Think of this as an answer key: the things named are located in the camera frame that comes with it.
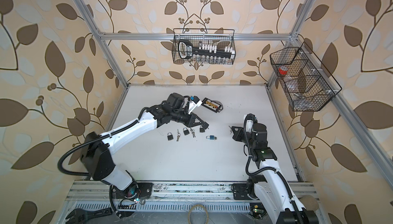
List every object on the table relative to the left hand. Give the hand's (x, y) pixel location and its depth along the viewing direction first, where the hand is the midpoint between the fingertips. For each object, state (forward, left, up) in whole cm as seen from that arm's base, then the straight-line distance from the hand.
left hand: (204, 121), depth 74 cm
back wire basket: (+35, +4, +11) cm, 37 cm away
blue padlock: (+2, -5, -22) cm, 23 cm away
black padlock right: (+7, +1, -22) cm, 24 cm away
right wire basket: (+17, -51, +11) cm, 55 cm away
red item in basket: (+31, -45, +8) cm, 55 cm away
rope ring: (-32, +2, -24) cm, 40 cm away
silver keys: (+6, +7, -23) cm, 25 cm away
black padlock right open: (+2, +21, -23) cm, 31 cm away
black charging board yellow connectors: (+25, -7, -20) cm, 33 cm away
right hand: (+1, -16, -9) cm, 18 cm away
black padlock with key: (+6, +11, -23) cm, 26 cm away
